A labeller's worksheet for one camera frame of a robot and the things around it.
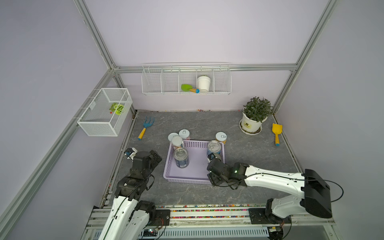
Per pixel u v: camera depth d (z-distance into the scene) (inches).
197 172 36.0
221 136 39.0
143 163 20.6
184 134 39.5
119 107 32.4
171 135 39.1
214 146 34.8
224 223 28.7
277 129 42.8
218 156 34.0
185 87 39.0
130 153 25.2
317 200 15.5
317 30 30.4
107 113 33.4
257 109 37.2
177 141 34.7
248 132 41.4
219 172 23.4
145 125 44.4
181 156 33.3
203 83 36.2
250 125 40.0
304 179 17.2
